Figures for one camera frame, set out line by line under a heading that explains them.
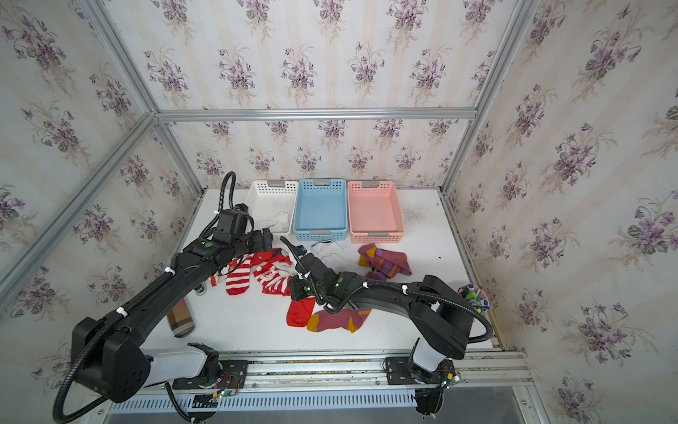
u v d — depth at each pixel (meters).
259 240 0.74
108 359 0.39
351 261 0.95
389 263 0.93
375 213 1.12
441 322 0.43
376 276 0.92
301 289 0.70
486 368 0.76
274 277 0.90
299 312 0.84
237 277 0.89
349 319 0.82
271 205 1.16
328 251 0.98
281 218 1.07
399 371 0.73
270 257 0.95
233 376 0.72
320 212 1.12
